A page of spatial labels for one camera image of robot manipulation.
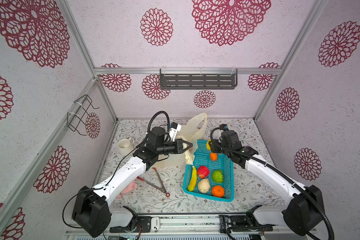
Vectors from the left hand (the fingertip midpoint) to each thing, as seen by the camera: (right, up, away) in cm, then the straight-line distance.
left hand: (191, 147), depth 72 cm
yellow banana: (+3, -18, +16) cm, 24 cm away
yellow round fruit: (+10, 0, +9) cm, 14 cm away
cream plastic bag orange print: (-1, +7, +23) cm, 24 cm away
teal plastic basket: (+13, -19, +18) cm, 29 cm away
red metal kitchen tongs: (-16, -25, +12) cm, 31 cm away
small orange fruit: (+16, -8, +22) cm, 28 cm away
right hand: (+12, +3, +11) cm, 17 cm away
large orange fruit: (+15, -24, +8) cm, 30 cm away
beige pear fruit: (+8, -22, +9) cm, 25 cm away
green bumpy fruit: (+16, -18, +12) cm, 26 cm away
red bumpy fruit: (+8, -15, +14) cm, 22 cm away
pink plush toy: (-31, -22, +7) cm, 39 cm away
